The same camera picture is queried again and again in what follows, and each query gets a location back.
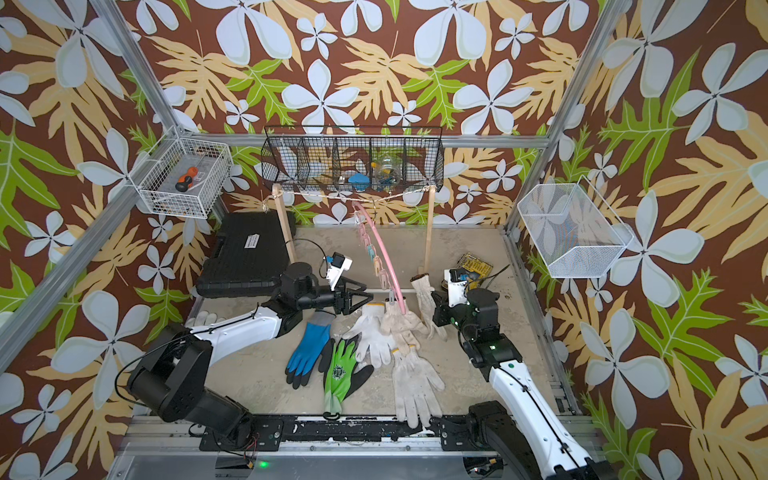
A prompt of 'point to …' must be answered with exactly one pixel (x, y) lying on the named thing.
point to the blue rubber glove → (300, 366)
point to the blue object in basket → (360, 181)
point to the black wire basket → (369, 159)
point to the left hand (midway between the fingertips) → (370, 289)
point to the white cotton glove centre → (372, 336)
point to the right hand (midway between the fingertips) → (432, 292)
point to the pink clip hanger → (380, 269)
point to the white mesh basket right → (574, 232)
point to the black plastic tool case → (248, 257)
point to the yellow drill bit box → (473, 263)
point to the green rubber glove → (341, 372)
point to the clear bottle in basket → (388, 173)
